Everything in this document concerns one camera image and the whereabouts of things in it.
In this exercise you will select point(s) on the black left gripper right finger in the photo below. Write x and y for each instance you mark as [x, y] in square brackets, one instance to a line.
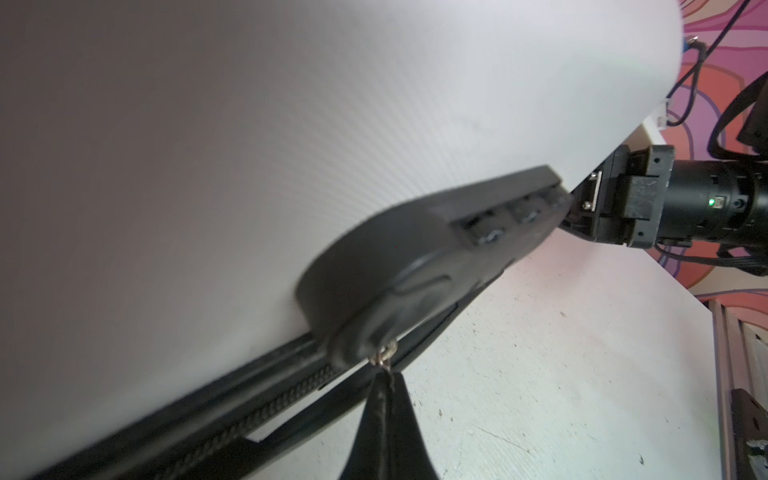
[407, 454]

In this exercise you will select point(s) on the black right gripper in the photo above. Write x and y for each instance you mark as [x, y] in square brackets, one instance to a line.
[647, 197]

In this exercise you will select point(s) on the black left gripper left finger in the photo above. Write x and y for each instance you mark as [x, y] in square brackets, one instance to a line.
[369, 456]

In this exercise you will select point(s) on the black white suitcase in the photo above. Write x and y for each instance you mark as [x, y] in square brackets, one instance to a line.
[170, 168]

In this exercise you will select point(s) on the aluminium front rail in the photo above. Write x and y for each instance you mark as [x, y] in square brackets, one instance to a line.
[741, 363]

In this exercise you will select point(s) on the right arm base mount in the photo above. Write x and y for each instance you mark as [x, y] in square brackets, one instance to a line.
[749, 420]

